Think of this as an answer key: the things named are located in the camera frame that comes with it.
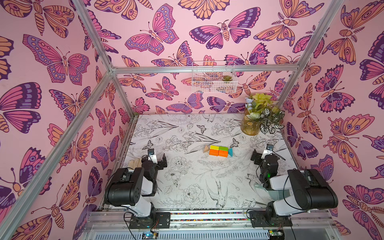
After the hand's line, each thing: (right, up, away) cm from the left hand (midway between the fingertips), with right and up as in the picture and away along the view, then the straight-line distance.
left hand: (157, 153), depth 93 cm
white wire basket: (+37, +49, +3) cm, 61 cm away
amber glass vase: (+60, +17, +9) cm, 63 cm away
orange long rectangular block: (+41, -1, +4) cm, 42 cm away
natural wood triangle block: (+31, +2, +5) cm, 31 cm away
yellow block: (+36, +3, +5) cm, 37 cm away
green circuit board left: (0, -36, -21) cm, 42 cm away
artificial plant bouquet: (+65, +25, -6) cm, 70 cm away
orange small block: (+35, 0, +5) cm, 36 cm away
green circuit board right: (+62, -35, -21) cm, 74 cm away
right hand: (+66, +2, -1) cm, 66 cm away
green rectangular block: (+42, +2, +6) cm, 43 cm away
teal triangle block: (+46, 0, +3) cm, 46 cm away
